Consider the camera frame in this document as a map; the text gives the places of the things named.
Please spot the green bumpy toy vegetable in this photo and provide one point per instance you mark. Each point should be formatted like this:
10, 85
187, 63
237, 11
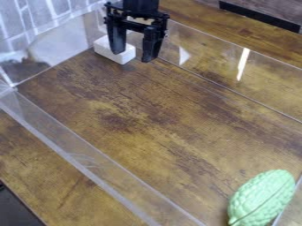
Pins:
261, 198

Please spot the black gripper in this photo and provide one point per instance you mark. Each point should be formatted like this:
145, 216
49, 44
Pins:
138, 9

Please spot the clear acrylic enclosure wall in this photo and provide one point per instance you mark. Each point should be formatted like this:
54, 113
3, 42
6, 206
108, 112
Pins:
168, 134

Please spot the white rectangular block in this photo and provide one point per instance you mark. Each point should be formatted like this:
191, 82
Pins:
104, 50

